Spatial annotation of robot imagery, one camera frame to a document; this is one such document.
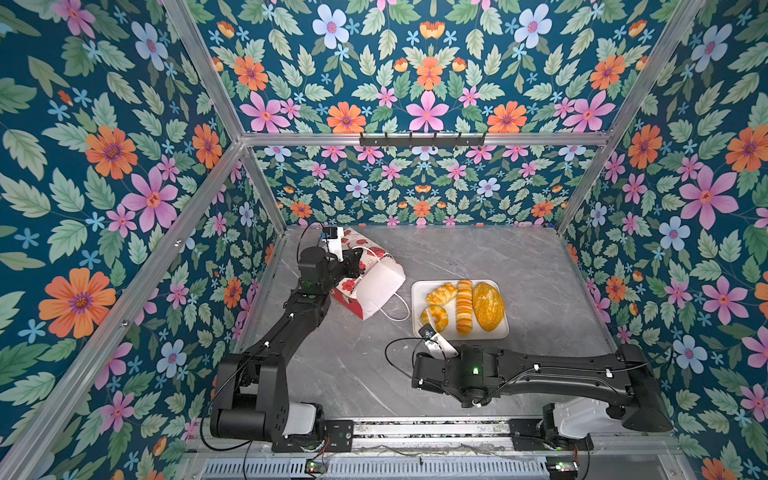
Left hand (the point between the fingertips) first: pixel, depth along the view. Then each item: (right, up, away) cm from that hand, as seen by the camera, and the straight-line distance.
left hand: (364, 241), depth 81 cm
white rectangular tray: (+16, -17, +19) cm, 30 cm away
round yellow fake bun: (+37, -20, +10) cm, 43 cm away
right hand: (+21, -30, -8) cm, 38 cm away
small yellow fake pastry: (+23, -17, +15) cm, 32 cm away
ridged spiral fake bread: (+30, -21, +14) cm, 39 cm away
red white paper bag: (+2, -11, +23) cm, 25 cm away
